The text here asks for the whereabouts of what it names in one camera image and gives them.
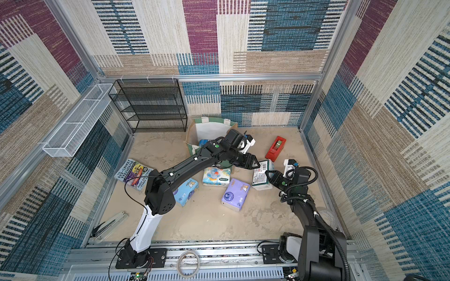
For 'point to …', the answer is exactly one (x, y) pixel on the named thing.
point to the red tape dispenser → (276, 148)
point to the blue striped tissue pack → (203, 142)
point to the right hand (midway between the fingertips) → (269, 175)
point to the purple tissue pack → (235, 194)
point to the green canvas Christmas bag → (200, 130)
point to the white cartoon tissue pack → (216, 176)
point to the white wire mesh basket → (69, 138)
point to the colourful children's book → (134, 174)
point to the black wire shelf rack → (151, 105)
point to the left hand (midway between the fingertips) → (257, 165)
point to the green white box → (260, 181)
